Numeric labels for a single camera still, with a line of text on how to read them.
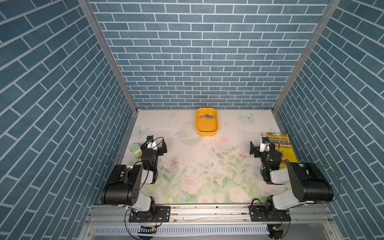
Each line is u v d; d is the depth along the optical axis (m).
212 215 0.75
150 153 0.70
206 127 1.09
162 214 0.74
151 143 0.77
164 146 0.84
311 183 0.46
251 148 0.84
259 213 0.74
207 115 1.16
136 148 0.90
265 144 0.77
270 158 0.70
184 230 0.77
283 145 0.97
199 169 0.89
